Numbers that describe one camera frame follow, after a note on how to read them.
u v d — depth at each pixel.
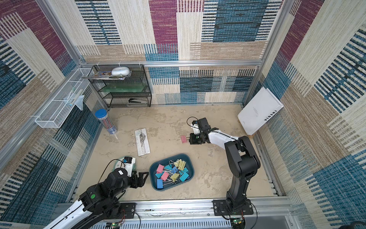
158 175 0.83
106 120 0.94
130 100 1.11
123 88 0.94
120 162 0.66
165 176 0.82
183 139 0.99
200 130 0.78
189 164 0.85
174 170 0.85
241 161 0.49
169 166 0.85
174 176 0.81
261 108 0.88
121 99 1.19
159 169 0.83
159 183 0.81
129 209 0.74
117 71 0.88
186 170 0.84
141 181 0.69
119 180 0.57
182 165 0.84
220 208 0.73
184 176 0.81
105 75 0.92
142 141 0.99
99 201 0.53
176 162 0.87
